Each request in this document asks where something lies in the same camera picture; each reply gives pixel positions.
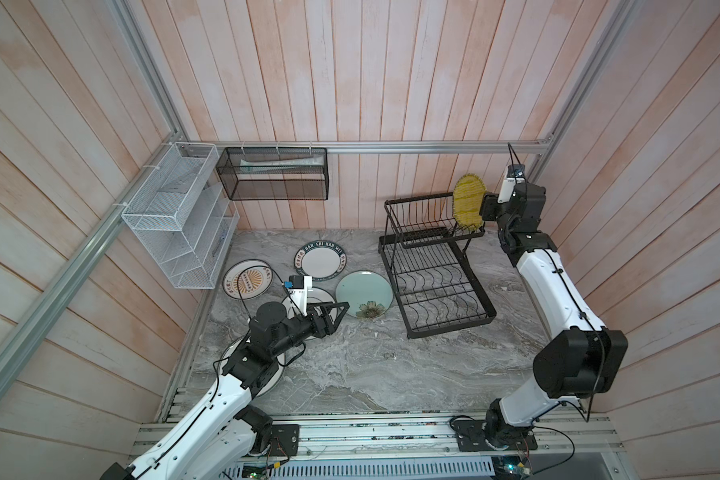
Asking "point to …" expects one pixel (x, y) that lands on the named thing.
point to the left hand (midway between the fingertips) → (342, 312)
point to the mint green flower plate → (368, 294)
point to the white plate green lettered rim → (322, 260)
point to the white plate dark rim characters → (316, 295)
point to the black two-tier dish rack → (429, 273)
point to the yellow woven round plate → (468, 201)
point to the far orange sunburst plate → (253, 282)
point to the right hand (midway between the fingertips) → (498, 190)
